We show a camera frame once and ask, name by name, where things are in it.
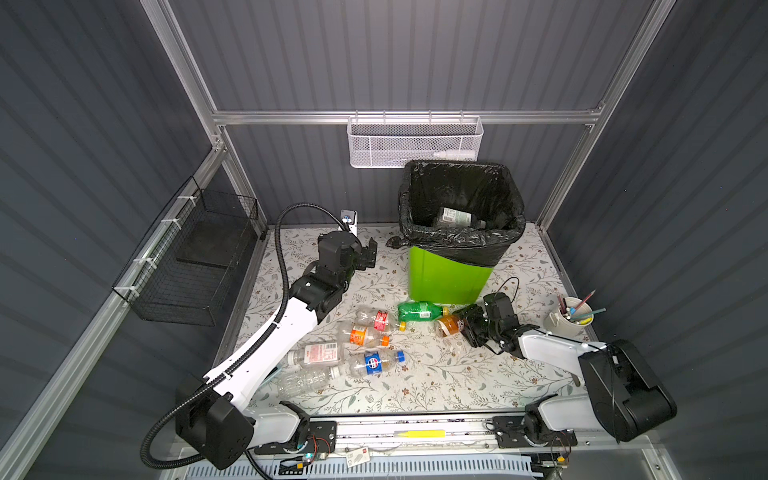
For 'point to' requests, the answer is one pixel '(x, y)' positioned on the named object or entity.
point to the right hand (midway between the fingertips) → (457, 320)
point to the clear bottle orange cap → (367, 336)
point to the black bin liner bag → (469, 210)
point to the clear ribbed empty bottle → (307, 381)
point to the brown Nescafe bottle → (450, 325)
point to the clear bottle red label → (381, 320)
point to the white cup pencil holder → (570, 320)
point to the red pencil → (585, 299)
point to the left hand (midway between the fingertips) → (352, 237)
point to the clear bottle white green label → (459, 217)
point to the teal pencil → (592, 313)
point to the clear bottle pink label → (314, 354)
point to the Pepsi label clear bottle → (373, 362)
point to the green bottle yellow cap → (416, 311)
